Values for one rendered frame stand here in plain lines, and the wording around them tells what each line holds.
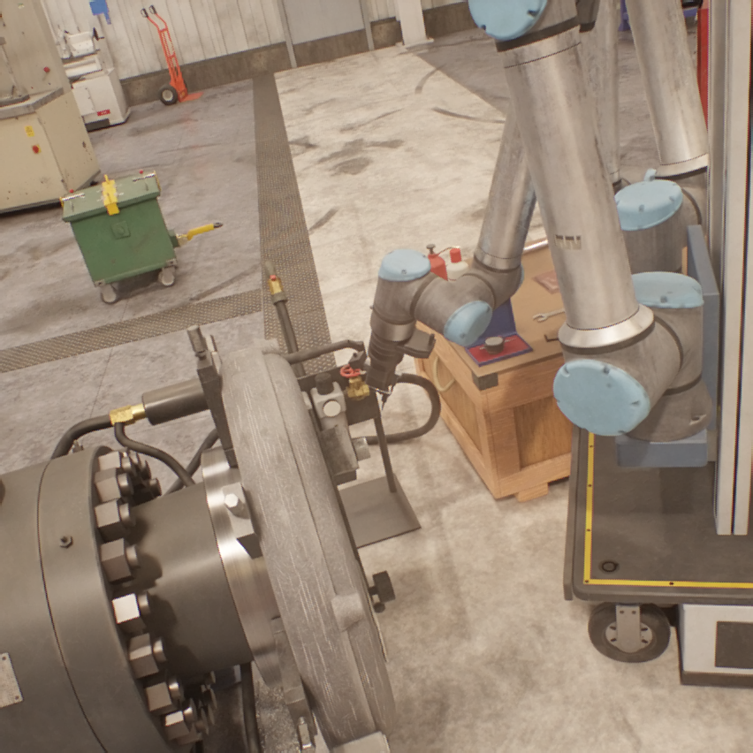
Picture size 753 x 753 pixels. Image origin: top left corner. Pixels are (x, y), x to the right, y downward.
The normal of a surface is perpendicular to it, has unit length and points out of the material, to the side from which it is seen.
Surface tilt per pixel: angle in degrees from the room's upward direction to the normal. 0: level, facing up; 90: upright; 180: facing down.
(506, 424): 90
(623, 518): 0
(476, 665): 0
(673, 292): 5
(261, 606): 69
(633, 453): 90
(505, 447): 90
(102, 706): 80
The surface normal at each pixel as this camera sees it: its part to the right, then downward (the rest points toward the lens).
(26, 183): -0.03, 0.52
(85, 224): 0.30, 0.44
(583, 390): -0.58, 0.58
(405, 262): 0.07, -0.73
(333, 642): 0.19, 0.19
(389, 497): -0.19, -0.84
